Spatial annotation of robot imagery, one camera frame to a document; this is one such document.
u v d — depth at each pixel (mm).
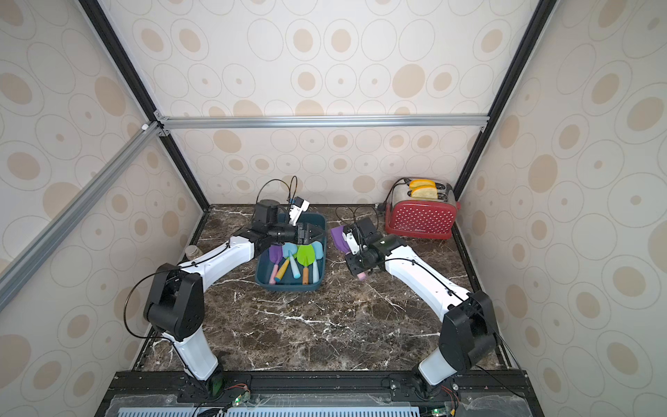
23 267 519
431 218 996
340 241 869
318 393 730
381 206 1161
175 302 479
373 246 585
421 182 1000
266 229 711
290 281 937
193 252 919
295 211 794
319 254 1016
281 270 963
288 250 1027
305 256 1007
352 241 762
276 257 1009
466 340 422
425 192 977
